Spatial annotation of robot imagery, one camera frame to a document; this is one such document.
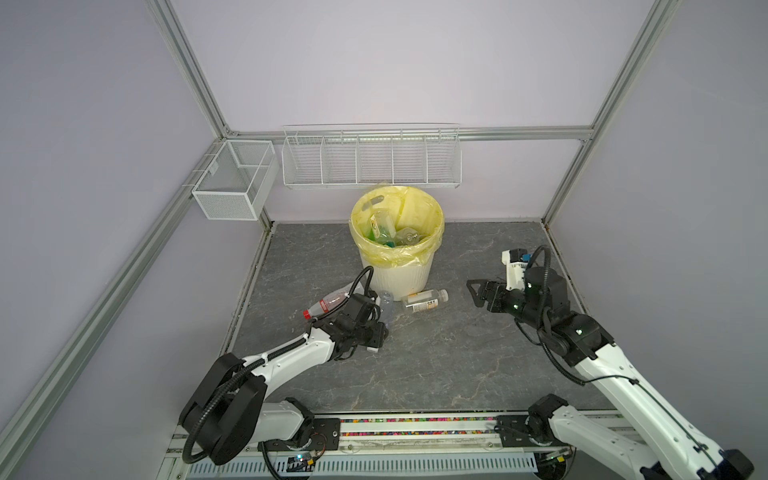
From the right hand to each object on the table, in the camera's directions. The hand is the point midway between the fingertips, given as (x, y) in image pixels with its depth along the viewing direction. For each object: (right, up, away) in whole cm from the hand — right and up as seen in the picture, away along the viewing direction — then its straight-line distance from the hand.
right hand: (481, 285), depth 73 cm
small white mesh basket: (-73, +32, +24) cm, 83 cm away
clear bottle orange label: (-11, -7, +21) cm, 25 cm away
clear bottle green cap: (-25, +15, +20) cm, 35 cm away
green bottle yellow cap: (-24, +11, +17) cm, 31 cm away
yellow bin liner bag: (-16, +22, +22) cm, 35 cm away
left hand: (-25, -16, +13) cm, 33 cm away
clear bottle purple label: (-24, -8, +20) cm, 32 cm away
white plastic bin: (-20, 0, +14) cm, 24 cm away
